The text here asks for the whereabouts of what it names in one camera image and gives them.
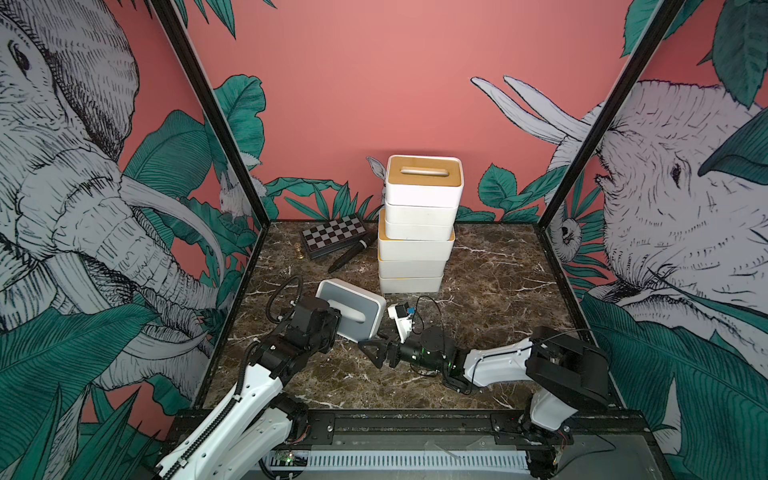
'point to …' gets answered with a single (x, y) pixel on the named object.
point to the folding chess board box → (333, 235)
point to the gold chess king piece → (297, 245)
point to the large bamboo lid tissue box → (393, 249)
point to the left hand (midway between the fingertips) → (345, 309)
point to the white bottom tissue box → (411, 283)
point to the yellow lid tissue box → (411, 269)
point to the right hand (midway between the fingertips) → (366, 339)
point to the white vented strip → (396, 460)
